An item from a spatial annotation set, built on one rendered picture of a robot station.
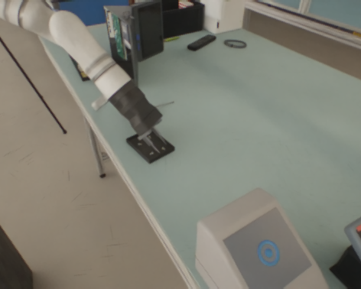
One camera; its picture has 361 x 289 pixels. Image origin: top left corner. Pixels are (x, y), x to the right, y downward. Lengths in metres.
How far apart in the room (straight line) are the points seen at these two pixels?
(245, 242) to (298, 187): 0.31
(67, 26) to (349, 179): 0.71
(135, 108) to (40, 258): 1.33
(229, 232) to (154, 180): 0.30
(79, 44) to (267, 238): 0.54
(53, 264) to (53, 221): 0.29
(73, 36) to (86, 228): 1.37
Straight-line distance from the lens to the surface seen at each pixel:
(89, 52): 0.70
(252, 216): 0.45
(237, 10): 1.54
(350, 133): 0.93
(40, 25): 0.76
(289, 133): 0.86
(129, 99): 0.68
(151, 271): 1.68
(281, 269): 0.46
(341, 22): 2.09
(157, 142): 0.78
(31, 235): 1.98
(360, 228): 0.52
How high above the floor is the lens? 1.50
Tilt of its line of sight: 40 degrees down
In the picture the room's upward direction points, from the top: straight up
